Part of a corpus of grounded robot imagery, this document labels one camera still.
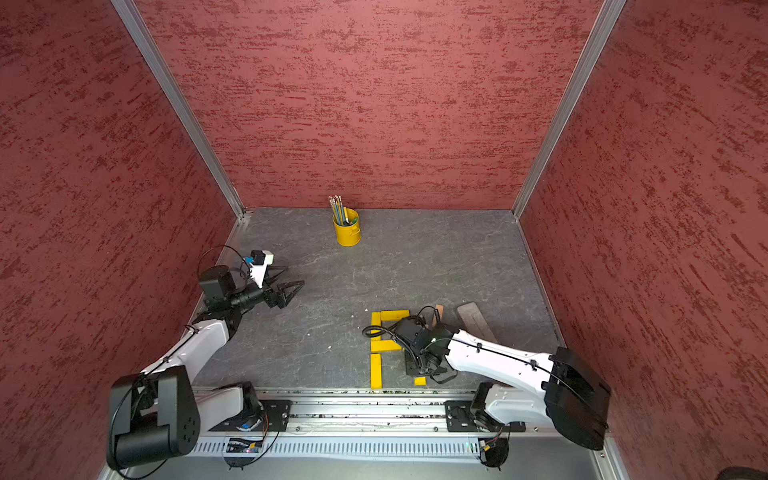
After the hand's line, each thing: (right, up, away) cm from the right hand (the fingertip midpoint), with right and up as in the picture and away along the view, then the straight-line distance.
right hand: (418, 375), depth 79 cm
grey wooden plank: (+17, +12, +9) cm, 23 cm away
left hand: (-35, +25, +4) cm, 43 cm away
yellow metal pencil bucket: (-23, +38, +25) cm, 51 cm away
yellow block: (-12, +11, +11) cm, 20 cm away
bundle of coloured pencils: (-26, +47, +24) cm, 59 cm away
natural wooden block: (+9, +13, +13) cm, 21 cm away
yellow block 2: (-6, +13, +14) cm, 20 cm away
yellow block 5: (0, -1, -2) cm, 2 cm away
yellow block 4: (-11, 0, +2) cm, 12 cm away
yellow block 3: (-11, +6, +7) cm, 14 cm away
